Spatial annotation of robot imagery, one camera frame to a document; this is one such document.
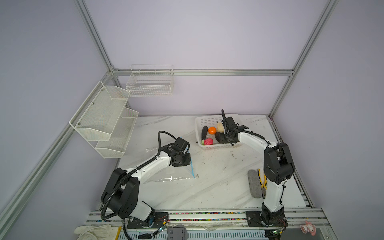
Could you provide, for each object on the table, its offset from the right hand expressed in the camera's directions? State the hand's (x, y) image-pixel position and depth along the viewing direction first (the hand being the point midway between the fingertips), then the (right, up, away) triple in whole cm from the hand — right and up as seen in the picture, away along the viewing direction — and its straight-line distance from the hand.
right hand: (223, 138), depth 97 cm
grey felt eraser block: (+15, -25, -15) cm, 33 cm away
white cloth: (-65, -44, -27) cm, 83 cm away
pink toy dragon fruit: (-10, -2, +1) cm, 10 cm away
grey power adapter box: (-27, -44, -27) cm, 58 cm away
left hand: (-23, -14, -11) cm, 29 cm away
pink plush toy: (+36, -41, -27) cm, 61 cm away
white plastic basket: (-11, +7, +11) cm, 17 cm away
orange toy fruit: (-6, +5, +11) cm, 13 cm away
